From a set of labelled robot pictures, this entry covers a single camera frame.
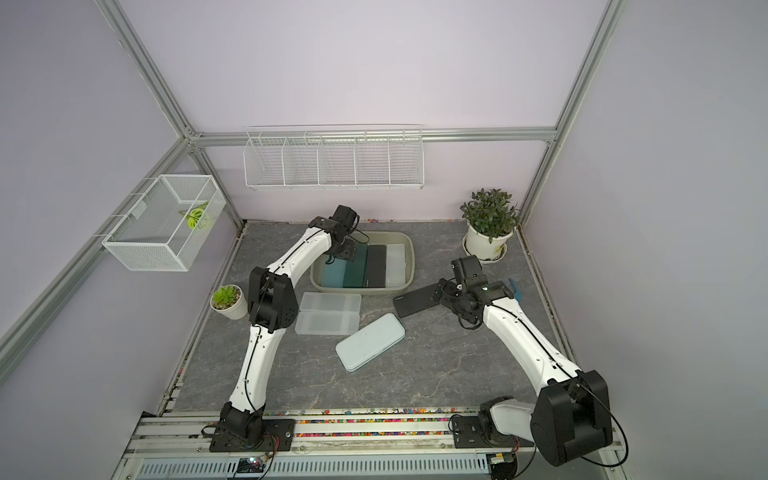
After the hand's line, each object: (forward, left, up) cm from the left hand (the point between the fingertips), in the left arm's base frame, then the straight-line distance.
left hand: (339, 250), depth 102 cm
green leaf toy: (-4, +35, +22) cm, 42 cm away
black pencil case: (-18, -25, -7) cm, 31 cm away
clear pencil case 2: (-24, +3, -6) cm, 25 cm away
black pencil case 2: (-8, -12, -4) cm, 15 cm away
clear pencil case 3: (-3, -20, -7) cm, 21 cm away
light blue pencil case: (-33, -5, -7) cm, 34 cm away
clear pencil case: (-16, +2, -7) cm, 18 cm away
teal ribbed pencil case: (-7, +2, -4) cm, 8 cm away
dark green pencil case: (-6, -5, -4) cm, 9 cm away
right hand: (-24, -32, +5) cm, 40 cm away
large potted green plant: (0, -51, +13) cm, 52 cm away
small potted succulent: (-18, +32, +1) cm, 37 cm away
